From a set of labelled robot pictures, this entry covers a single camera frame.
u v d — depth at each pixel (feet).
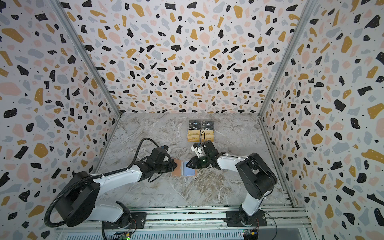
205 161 2.55
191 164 2.87
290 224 2.42
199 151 2.73
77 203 1.35
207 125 3.39
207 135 3.46
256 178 1.56
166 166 2.50
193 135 3.39
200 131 3.39
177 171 2.89
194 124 3.41
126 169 1.83
